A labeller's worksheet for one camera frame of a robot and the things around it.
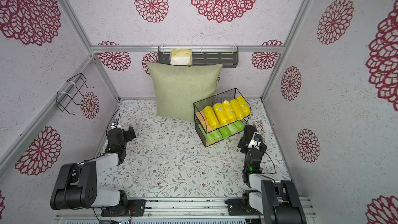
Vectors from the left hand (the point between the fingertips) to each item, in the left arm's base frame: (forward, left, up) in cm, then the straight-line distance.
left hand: (123, 129), depth 92 cm
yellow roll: (+2, -52, +10) cm, 53 cm away
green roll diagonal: (0, -61, -4) cm, 61 cm away
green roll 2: (-1, -56, -4) cm, 56 cm away
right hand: (-6, -75, +2) cm, 75 cm away
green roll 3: (+6, -71, -5) cm, 71 cm away
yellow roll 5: (+9, -71, +10) cm, 72 cm away
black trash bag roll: (+1, -76, -7) cm, 76 cm away
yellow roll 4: (+6, -67, +9) cm, 68 cm away
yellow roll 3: (+3, -62, +10) cm, 63 cm away
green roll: (-3, -51, -4) cm, 52 cm away
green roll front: (+3, -66, -5) cm, 66 cm away
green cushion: (+16, -33, +19) cm, 41 cm away
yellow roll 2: (+4, -57, +10) cm, 58 cm away
